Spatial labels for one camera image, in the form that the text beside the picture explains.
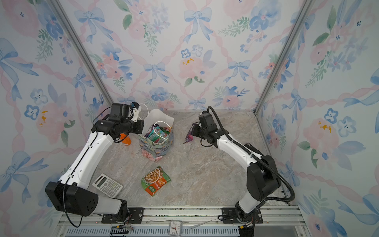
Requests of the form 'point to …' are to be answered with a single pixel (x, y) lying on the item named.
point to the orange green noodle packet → (154, 180)
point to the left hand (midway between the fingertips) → (143, 123)
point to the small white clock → (175, 228)
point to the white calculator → (107, 185)
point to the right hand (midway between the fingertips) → (192, 128)
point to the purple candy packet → (189, 137)
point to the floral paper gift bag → (154, 151)
